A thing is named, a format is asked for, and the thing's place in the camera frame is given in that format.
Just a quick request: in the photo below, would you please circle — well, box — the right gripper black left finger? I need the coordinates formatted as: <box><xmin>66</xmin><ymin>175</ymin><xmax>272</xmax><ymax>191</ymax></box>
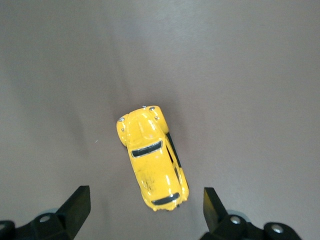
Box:
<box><xmin>0</xmin><ymin>185</ymin><xmax>91</xmax><ymax>240</ymax></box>

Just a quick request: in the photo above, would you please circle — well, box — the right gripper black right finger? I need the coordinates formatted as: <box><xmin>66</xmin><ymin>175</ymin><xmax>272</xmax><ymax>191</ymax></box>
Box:
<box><xmin>199</xmin><ymin>186</ymin><xmax>304</xmax><ymax>240</ymax></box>

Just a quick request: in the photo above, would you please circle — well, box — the yellow beetle toy car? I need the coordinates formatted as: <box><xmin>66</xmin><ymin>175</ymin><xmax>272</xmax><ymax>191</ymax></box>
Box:
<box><xmin>115</xmin><ymin>104</ymin><xmax>190</xmax><ymax>213</ymax></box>

